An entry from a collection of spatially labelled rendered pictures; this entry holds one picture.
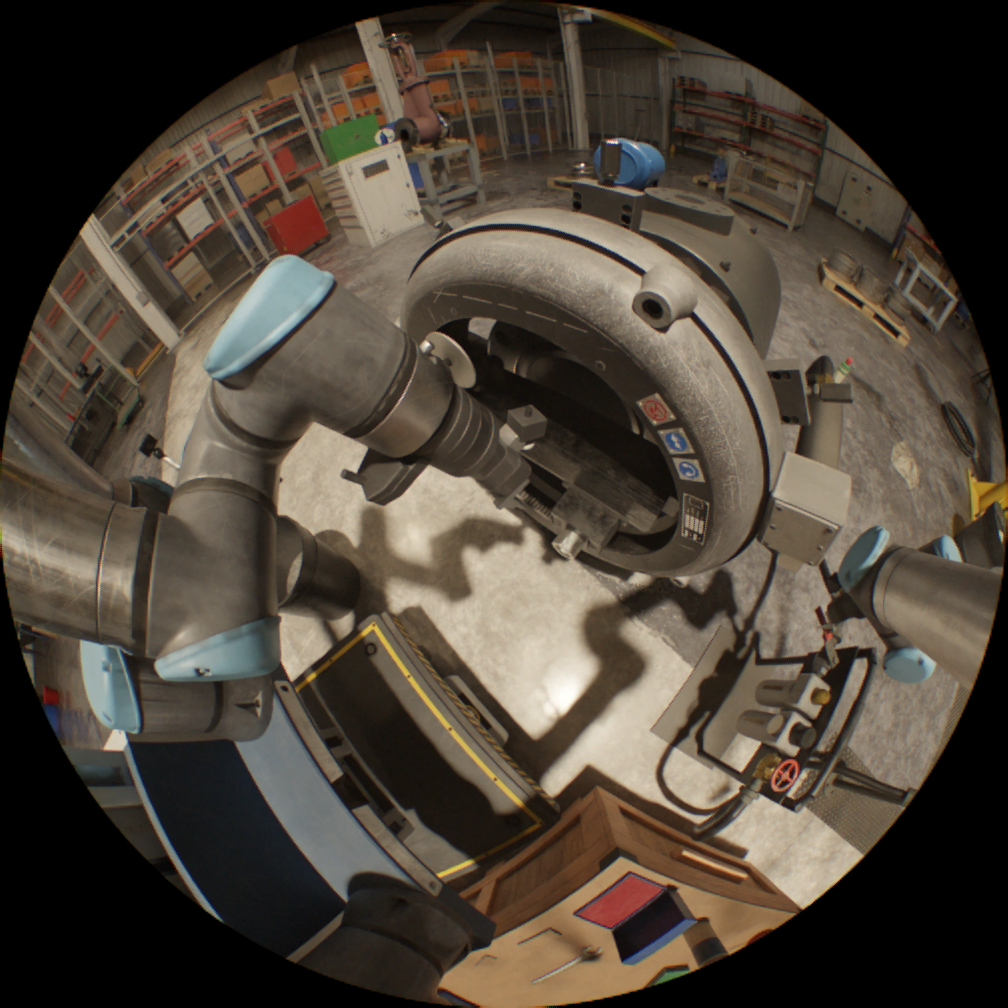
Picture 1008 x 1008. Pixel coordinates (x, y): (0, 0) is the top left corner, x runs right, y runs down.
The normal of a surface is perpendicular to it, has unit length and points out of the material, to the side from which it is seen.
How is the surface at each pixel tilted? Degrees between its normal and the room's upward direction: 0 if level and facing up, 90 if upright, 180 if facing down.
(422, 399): 74
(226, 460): 49
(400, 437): 89
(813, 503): 23
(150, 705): 90
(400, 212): 90
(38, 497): 70
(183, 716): 90
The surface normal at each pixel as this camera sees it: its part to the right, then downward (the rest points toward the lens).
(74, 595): 0.82, 0.22
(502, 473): 0.29, 0.57
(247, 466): 0.84, -0.44
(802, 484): -0.42, -0.59
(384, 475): -0.52, -0.25
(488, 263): -0.68, 0.49
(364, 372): 0.67, 0.47
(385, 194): 0.68, 0.62
